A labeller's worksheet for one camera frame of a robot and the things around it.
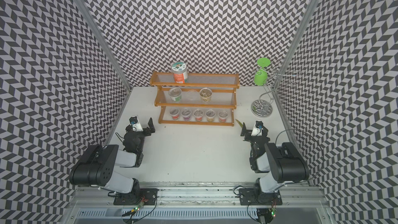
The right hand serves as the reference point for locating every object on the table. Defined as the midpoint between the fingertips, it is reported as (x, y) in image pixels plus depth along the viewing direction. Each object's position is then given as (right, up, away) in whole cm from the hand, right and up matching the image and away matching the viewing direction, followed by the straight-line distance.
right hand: (252, 125), depth 89 cm
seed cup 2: (-39, +7, +4) cm, 40 cm away
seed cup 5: (-17, +5, +4) cm, 18 cm away
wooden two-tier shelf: (-14, +17, +22) cm, 31 cm away
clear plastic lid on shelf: (-36, +18, +4) cm, 40 cm away
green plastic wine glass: (+6, +29, +4) cm, 30 cm away
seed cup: (-27, +19, -1) cm, 33 cm away
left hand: (-63, +3, 0) cm, 63 cm away
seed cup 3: (-32, +7, +6) cm, 33 cm away
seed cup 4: (-24, +6, +4) cm, 25 cm away
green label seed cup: (-44, +18, -1) cm, 48 cm away
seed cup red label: (-46, +7, +4) cm, 47 cm away
